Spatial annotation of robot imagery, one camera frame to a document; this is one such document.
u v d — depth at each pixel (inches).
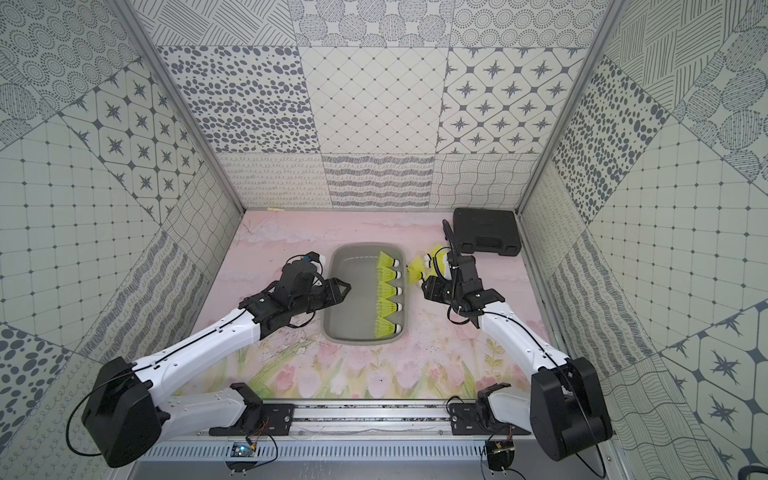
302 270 24.3
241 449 28.1
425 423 30.0
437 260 28.7
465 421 29.1
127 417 15.1
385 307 35.0
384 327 34.1
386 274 38.2
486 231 46.0
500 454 28.8
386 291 36.6
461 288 26.0
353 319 34.7
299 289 24.2
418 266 39.6
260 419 27.2
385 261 39.9
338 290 29.3
